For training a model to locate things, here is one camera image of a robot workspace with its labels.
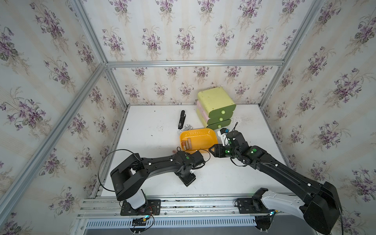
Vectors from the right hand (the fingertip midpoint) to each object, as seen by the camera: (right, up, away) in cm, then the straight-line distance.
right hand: (213, 149), depth 79 cm
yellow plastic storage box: (-11, +2, +20) cm, 23 cm away
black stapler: (-19, +16, +29) cm, 38 cm away
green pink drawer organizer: (+2, +23, +9) cm, 25 cm away
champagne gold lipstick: (-15, 0, +17) cm, 22 cm away
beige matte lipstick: (-13, 0, +17) cm, 21 cm away
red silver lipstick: (-18, 0, +17) cm, 24 cm away
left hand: (-14, -19, +2) cm, 23 cm away
